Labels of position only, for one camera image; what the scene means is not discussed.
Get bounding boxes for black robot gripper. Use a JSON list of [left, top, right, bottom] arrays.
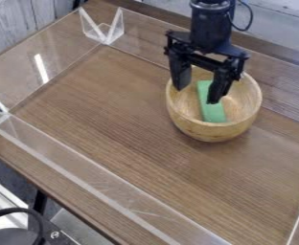
[[164, 31, 250, 104]]

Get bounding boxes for green rectangular block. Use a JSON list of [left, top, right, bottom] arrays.
[[196, 80, 226, 123]]

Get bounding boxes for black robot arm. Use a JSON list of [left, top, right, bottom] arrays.
[[164, 0, 254, 104]]

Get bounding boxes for light wooden bowl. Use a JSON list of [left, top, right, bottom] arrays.
[[164, 67, 262, 143]]

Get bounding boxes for black table leg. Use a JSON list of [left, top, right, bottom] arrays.
[[33, 190, 48, 214]]

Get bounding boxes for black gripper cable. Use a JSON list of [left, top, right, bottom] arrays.
[[226, 0, 254, 33]]

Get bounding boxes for clear acrylic corner bracket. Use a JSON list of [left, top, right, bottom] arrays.
[[77, 8, 124, 45]]

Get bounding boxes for clear acrylic front wall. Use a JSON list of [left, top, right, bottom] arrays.
[[0, 103, 231, 245]]

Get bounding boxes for black metal bracket with screw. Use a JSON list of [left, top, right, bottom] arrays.
[[26, 210, 80, 245]]

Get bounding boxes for black cable loop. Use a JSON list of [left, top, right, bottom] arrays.
[[0, 207, 46, 245]]

